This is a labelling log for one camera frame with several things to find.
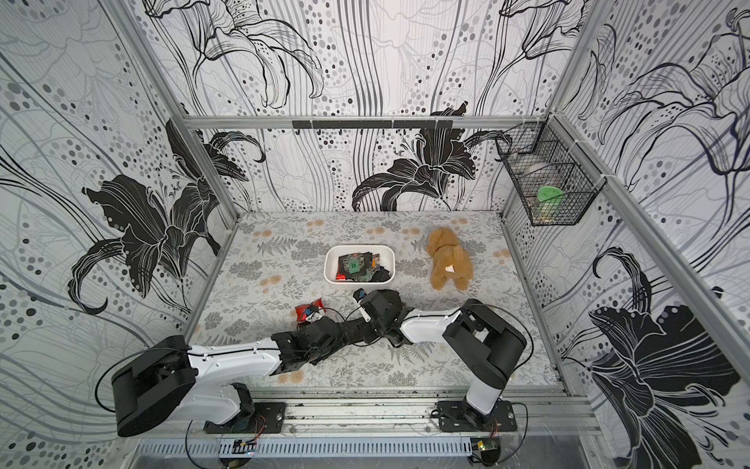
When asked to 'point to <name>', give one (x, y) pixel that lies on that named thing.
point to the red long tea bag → (341, 277)
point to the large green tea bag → (354, 264)
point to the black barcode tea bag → (381, 275)
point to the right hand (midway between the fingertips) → (366, 322)
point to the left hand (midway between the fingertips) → (349, 343)
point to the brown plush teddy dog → (449, 259)
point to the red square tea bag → (300, 311)
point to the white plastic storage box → (332, 252)
